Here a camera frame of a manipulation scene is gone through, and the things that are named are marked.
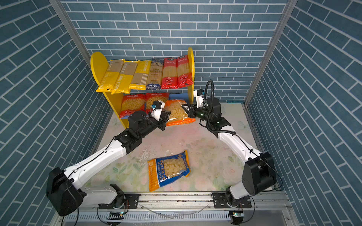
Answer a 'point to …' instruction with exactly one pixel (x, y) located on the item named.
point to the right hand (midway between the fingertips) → (182, 104)
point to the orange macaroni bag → (178, 114)
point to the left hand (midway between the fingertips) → (170, 112)
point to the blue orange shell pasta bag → (165, 169)
